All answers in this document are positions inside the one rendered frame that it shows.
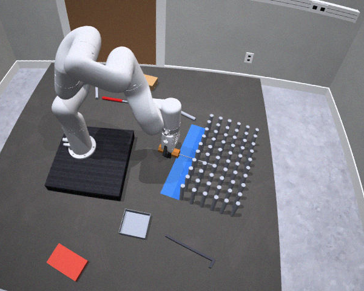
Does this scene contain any tan rectangular block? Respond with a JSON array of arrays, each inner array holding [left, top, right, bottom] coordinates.
[[145, 75, 158, 91]]

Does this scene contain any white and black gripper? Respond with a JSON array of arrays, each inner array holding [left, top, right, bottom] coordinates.
[[161, 131, 180, 158]]

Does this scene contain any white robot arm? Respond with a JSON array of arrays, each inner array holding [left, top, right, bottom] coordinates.
[[52, 26, 181, 159]]

